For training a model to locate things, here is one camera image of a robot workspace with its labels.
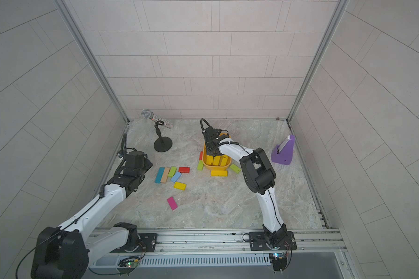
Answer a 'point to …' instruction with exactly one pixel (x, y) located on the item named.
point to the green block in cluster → (172, 171)
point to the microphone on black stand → (162, 144)
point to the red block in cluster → (184, 170)
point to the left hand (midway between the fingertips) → (150, 157)
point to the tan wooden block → (164, 175)
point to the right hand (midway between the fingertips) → (213, 150)
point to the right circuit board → (279, 260)
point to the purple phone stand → (281, 153)
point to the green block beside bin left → (200, 165)
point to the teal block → (159, 175)
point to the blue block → (176, 176)
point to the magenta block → (172, 203)
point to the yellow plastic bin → (215, 167)
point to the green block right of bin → (235, 168)
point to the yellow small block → (180, 186)
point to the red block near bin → (201, 156)
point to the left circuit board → (127, 266)
